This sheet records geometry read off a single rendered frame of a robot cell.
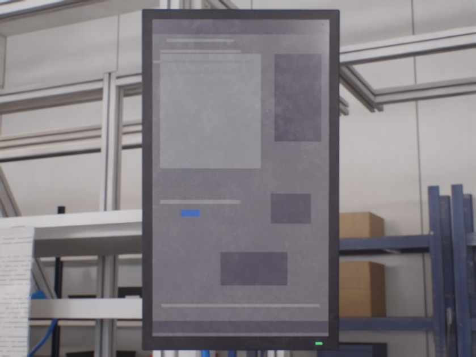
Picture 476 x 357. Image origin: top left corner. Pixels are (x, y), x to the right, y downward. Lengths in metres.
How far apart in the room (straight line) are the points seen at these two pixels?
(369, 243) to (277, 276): 3.15
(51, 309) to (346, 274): 2.85
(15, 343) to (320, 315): 0.69
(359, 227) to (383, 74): 1.15
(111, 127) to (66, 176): 3.74
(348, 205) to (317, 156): 3.73
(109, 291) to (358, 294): 2.37
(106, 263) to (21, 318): 0.62
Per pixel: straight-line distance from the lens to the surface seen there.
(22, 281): 1.56
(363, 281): 4.27
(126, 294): 4.87
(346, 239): 4.28
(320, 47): 1.11
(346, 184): 4.85
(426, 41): 1.99
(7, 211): 2.68
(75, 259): 5.05
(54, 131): 2.98
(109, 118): 2.21
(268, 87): 1.10
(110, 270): 2.13
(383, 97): 2.41
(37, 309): 1.67
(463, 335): 4.14
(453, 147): 4.74
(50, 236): 1.66
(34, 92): 2.41
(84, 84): 2.31
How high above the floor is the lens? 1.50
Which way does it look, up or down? 10 degrees up
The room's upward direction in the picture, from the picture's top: straight up
